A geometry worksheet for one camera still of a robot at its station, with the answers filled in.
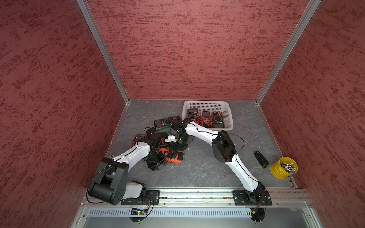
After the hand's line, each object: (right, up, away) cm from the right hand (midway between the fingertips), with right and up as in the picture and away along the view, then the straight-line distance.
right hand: (176, 156), depth 87 cm
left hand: (-8, -6, -4) cm, 11 cm away
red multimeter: (+11, +27, +16) cm, 33 cm away
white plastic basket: (+35, +33, +20) cm, 52 cm away
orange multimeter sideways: (+2, 0, -4) cm, 4 cm away
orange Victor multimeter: (+21, +23, +16) cm, 35 cm away
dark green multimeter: (+30, +22, +17) cm, 41 cm away
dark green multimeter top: (-10, +19, +15) cm, 26 cm away
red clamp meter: (-27, +11, +6) cm, 30 cm away
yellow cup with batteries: (+56, 0, -17) cm, 59 cm away
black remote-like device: (+54, -2, 0) cm, 54 cm away
